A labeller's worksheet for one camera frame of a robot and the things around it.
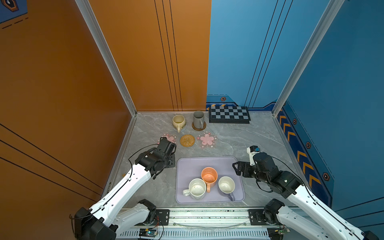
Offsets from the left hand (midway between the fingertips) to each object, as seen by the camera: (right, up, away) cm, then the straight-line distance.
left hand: (171, 157), depth 79 cm
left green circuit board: (-10, -34, -9) cm, 37 cm away
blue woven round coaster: (-2, +15, +26) cm, 30 cm away
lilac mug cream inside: (+30, -16, +3) cm, 35 cm away
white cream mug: (+14, -18, +2) cm, 22 cm away
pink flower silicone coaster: (+21, +7, +23) cm, 32 cm away
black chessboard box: (+41, +26, +36) cm, 60 cm away
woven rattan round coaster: (+7, +7, +23) cm, 25 cm away
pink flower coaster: (-4, +8, +26) cm, 27 cm away
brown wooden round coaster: (+15, +14, +29) cm, 36 cm away
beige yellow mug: (+1, +20, +24) cm, 31 cm away
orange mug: (+21, -12, +6) cm, 25 cm away
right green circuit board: (+54, -32, -10) cm, 64 cm away
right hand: (+35, -4, -3) cm, 36 cm away
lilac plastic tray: (+10, -9, +10) cm, 17 cm away
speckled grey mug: (+15, +21, +23) cm, 34 cm away
